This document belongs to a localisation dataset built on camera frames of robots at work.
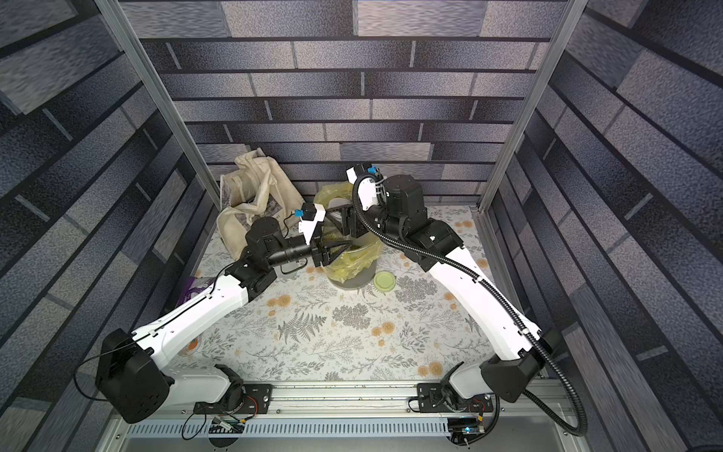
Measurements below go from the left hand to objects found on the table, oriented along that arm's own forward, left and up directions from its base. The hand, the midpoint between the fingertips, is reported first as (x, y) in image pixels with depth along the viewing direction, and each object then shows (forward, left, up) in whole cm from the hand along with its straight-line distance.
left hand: (345, 233), depth 67 cm
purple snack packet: (0, +54, -32) cm, 62 cm away
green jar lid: (+6, -12, -34) cm, 36 cm away
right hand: (+3, +2, +6) cm, 7 cm away
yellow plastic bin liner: (+1, -3, -11) cm, 12 cm away
